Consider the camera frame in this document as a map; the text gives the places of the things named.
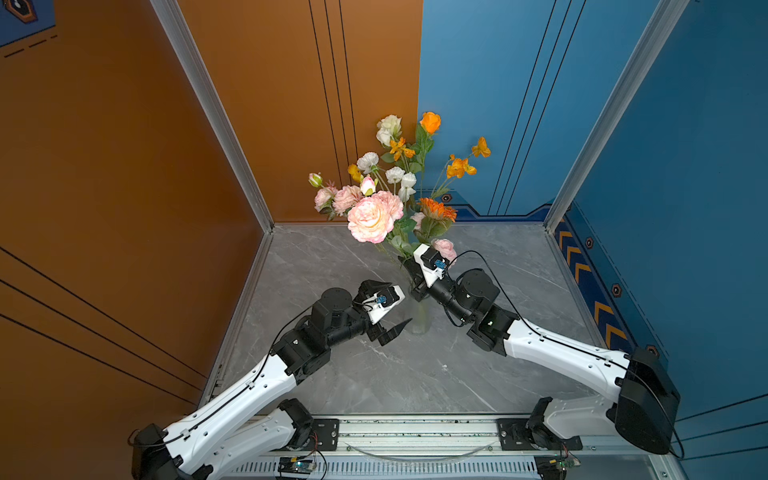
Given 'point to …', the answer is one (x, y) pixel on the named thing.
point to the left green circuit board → (296, 465)
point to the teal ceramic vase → (408, 212)
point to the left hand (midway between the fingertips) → (397, 296)
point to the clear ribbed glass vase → (421, 315)
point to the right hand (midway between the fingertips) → (400, 255)
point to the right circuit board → (554, 467)
